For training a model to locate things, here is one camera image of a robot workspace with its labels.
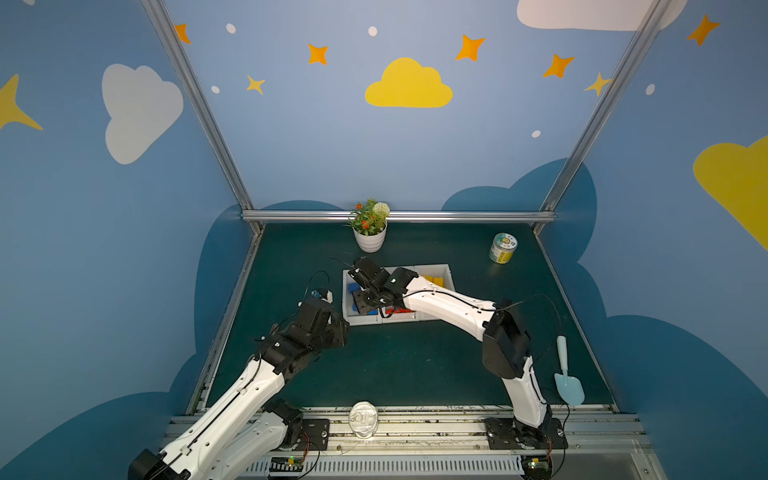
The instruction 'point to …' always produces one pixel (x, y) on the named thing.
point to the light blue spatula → (569, 387)
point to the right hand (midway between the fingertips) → (363, 296)
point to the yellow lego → (440, 281)
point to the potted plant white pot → (369, 224)
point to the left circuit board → (286, 464)
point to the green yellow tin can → (502, 247)
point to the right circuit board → (536, 466)
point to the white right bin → (441, 275)
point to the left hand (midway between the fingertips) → (341, 323)
